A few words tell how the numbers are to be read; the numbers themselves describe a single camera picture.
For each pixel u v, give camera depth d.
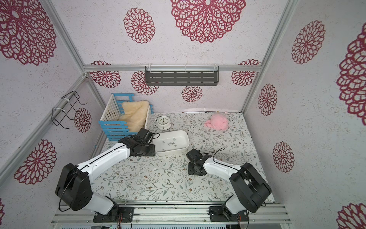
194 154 0.71
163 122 1.09
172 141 1.03
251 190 0.43
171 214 0.75
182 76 0.94
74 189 0.42
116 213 0.68
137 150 0.63
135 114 1.09
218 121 1.06
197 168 0.65
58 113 0.73
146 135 0.68
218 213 0.73
